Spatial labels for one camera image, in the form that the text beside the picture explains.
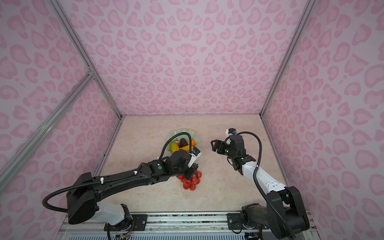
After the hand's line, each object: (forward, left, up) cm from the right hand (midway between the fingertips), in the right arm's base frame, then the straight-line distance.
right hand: (217, 142), depth 85 cm
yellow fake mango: (+2, +18, -11) cm, 21 cm away
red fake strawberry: (+6, +24, -11) cm, 27 cm away
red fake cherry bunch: (-20, +13, -7) cm, 25 cm away
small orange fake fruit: (+6, +15, -11) cm, 19 cm away
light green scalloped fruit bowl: (+10, +14, -10) cm, 20 cm away
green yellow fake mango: (+4, +27, -9) cm, 29 cm away
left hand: (-14, +11, 0) cm, 17 cm away
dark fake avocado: (+7, +21, -12) cm, 25 cm away
